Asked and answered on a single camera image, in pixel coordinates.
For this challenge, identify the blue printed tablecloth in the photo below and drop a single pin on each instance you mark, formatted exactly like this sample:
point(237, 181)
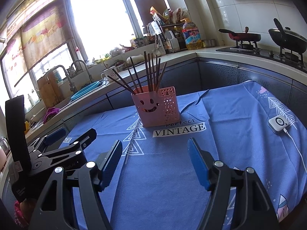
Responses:
point(161, 181)

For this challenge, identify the white square device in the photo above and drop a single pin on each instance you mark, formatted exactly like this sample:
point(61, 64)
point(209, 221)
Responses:
point(278, 124)

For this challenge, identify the patterned roller blind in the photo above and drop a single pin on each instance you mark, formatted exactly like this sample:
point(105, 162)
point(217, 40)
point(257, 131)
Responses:
point(44, 32)

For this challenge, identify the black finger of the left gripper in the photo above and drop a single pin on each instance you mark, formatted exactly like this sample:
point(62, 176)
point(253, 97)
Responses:
point(82, 142)

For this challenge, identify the person's left hand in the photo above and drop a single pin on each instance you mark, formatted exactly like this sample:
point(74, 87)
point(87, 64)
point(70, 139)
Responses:
point(27, 207)

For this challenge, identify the brown wooden chopstick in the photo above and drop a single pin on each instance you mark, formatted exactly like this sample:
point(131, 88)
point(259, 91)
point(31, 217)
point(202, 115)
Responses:
point(151, 71)
point(160, 77)
point(138, 80)
point(157, 72)
point(120, 78)
point(124, 85)
point(147, 72)
point(131, 76)

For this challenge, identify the white mug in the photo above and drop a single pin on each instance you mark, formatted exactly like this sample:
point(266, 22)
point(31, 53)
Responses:
point(109, 75)

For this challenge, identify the blue basin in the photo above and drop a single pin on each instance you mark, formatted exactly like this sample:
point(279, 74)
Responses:
point(86, 90)

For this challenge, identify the wooden cutting board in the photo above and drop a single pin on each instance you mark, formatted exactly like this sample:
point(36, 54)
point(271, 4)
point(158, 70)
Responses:
point(49, 90)

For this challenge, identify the black gas stove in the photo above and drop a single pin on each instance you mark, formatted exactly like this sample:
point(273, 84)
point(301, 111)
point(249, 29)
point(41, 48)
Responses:
point(290, 58)

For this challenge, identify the pink perforated utensil holder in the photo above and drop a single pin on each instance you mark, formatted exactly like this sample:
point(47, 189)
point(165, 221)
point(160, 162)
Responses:
point(156, 108)

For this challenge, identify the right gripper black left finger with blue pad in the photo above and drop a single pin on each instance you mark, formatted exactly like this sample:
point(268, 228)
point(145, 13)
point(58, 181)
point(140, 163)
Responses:
point(55, 206)

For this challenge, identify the round dark trivet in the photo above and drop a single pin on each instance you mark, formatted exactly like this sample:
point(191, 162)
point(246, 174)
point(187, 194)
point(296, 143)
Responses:
point(130, 66)

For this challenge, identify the black wok with lid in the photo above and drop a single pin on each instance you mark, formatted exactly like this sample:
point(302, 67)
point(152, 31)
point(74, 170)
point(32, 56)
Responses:
point(287, 39)

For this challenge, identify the black condiment rack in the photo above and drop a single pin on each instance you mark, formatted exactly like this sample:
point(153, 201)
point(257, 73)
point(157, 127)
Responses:
point(177, 31)

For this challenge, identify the red frying pan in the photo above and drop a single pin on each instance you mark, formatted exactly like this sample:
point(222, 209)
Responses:
point(245, 36)

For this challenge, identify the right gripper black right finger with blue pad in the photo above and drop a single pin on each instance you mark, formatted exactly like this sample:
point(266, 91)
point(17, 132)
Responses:
point(253, 208)

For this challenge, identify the white cloth lump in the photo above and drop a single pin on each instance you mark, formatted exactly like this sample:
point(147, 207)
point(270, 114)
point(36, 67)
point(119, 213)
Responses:
point(135, 59)

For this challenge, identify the dark lower cabinets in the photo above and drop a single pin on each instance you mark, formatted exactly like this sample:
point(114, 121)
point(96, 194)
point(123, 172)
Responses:
point(198, 75)

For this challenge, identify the cooking oil bottle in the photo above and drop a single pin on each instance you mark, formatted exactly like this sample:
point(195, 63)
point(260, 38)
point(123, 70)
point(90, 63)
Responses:
point(191, 35)

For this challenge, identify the white plastic jug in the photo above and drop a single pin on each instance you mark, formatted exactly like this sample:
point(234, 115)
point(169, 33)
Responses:
point(172, 42)

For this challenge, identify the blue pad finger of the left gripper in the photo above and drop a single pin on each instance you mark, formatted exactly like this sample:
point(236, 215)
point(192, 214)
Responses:
point(54, 136)

